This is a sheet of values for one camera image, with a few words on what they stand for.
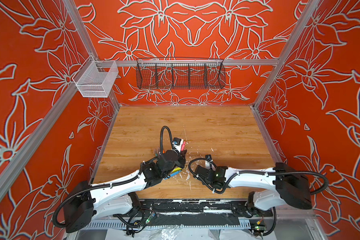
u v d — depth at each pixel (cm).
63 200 39
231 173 57
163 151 56
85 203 40
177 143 64
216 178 59
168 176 61
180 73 97
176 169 85
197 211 73
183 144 73
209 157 74
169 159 56
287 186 42
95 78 93
